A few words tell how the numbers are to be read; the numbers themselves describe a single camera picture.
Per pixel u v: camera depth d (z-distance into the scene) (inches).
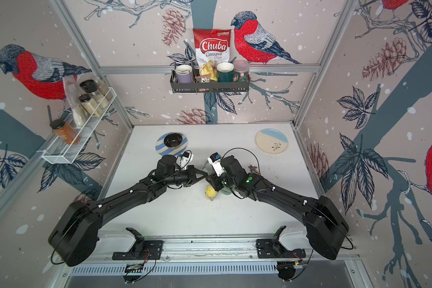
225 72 31.4
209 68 32.8
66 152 24.8
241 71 33.5
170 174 26.3
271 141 44.4
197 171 29.9
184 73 31.5
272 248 25.5
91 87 30.7
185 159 30.4
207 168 31.9
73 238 16.1
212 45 30.6
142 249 27.0
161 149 42.4
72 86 28.6
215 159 27.5
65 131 26.0
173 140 42.4
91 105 30.1
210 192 31.8
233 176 24.1
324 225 16.0
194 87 34.7
